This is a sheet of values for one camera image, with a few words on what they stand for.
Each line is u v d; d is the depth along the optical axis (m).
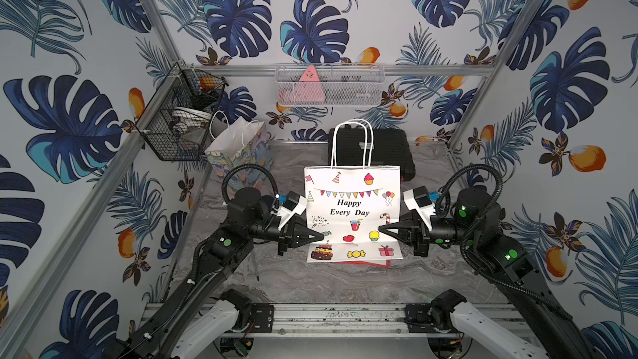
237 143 0.94
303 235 0.58
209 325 0.55
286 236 0.54
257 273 0.84
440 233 0.51
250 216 0.52
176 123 0.84
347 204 0.54
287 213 0.54
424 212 0.50
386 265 0.85
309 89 0.90
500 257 0.44
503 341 0.52
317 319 0.76
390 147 1.14
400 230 0.55
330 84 0.92
